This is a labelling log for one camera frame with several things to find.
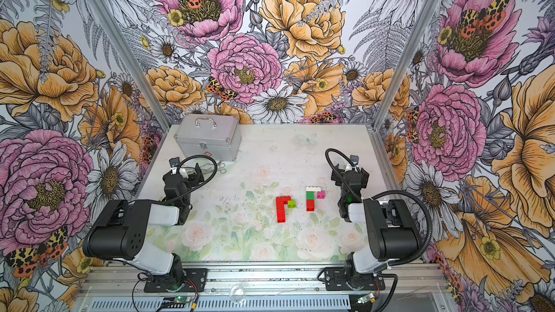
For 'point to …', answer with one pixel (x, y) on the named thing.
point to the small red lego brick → (280, 206)
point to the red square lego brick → (281, 217)
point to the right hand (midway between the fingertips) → (348, 170)
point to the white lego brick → (313, 188)
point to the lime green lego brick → (292, 204)
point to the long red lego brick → (282, 200)
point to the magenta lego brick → (321, 195)
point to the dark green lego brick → (310, 195)
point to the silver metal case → (217, 136)
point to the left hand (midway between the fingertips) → (187, 171)
